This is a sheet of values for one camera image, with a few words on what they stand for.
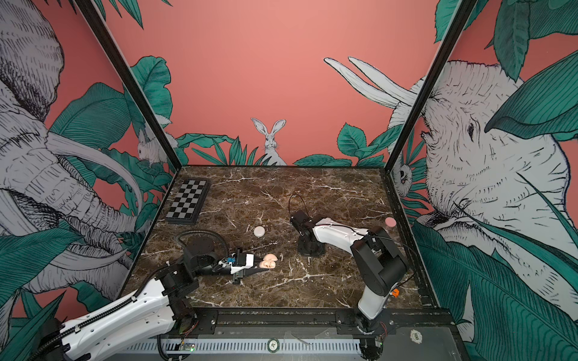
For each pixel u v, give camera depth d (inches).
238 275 23.4
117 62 31.5
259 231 37.6
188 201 39.8
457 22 28.2
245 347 27.6
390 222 35.6
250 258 22.1
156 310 20.1
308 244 30.1
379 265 18.4
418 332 28.8
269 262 25.3
